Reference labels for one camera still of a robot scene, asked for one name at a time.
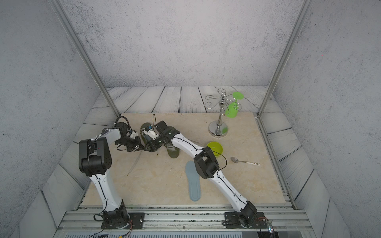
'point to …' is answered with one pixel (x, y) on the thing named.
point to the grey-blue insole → (194, 181)
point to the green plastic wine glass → (231, 110)
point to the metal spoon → (235, 160)
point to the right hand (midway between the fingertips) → (147, 147)
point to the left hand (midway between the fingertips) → (145, 146)
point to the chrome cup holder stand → (219, 129)
